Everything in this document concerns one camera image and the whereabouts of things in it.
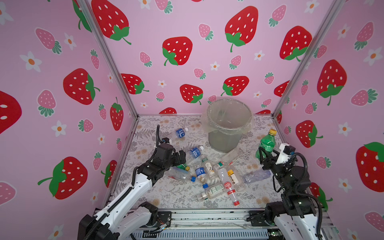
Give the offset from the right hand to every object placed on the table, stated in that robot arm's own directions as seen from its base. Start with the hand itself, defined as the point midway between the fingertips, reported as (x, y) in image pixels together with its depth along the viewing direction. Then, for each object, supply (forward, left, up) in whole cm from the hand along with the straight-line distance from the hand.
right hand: (263, 148), depth 68 cm
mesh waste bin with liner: (+34, +15, -18) cm, 42 cm away
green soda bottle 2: (-1, 0, +5) cm, 5 cm away
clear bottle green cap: (-3, +24, -22) cm, 33 cm away
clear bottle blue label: (+6, +35, -22) cm, 42 cm away
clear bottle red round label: (-6, +16, -23) cm, 29 cm away
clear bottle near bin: (+11, +10, -27) cm, 31 cm away
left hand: (-1, +41, -11) cm, 43 cm away
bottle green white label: (-16, +22, -23) cm, 36 cm away
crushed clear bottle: (-1, -5, -28) cm, 29 cm away
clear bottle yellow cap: (-8, +9, -23) cm, 26 cm away
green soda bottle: (-3, +39, -23) cm, 46 cm away
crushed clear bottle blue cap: (-5, +42, -28) cm, 51 cm away
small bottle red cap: (-16, +10, -25) cm, 31 cm away
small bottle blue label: (-6, +29, -25) cm, 38 cm away
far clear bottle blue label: (+21, +49, -23) cm, 58 cm away
